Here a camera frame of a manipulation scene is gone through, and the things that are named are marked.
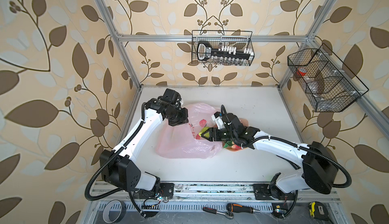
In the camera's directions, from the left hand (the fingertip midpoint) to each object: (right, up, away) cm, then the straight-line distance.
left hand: (187, 118), depth 77 cm
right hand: (+10, -9, +3) cm, 14 cm away
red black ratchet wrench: (+20, -42, -10) cm, 48 cm away
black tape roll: (-35, -39, -9) cm, 53 cm away
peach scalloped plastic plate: (+36, -5, +19) cm, 41 cm away
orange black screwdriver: (+21, -39, -9) cm, 46 cm away
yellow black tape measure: (+60, -40, -11) cm, 73 cm away
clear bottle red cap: (+67, +27, +11) cm, 73 cm away
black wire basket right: (+70, +17, -3) cm, 72 cm away
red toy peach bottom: (+27, -16, +5) cm, 32 cm away
